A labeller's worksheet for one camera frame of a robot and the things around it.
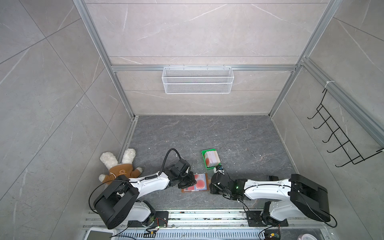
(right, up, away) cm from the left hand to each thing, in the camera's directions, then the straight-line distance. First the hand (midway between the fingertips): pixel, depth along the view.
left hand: (197, 179), depth 84 cm
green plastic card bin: (+4, +14, +11) cm, 18 cm away
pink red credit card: (+2, -1, +1) cm, 3 cm away
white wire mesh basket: (0, +63, +16) cm, 65 cm away
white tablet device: (-44, -18, -18) cm, 51 cm away
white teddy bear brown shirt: (-47, +6, -1) cm, 47 cm away
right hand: (+6, -4, 0) cm, 7 cm away
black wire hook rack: (+63, +19, -24) cm, 71 cm away
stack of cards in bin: (+9, +11, +6) cm, 15 cm away
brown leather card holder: (-3, -5, -1) cm, 6 cm away
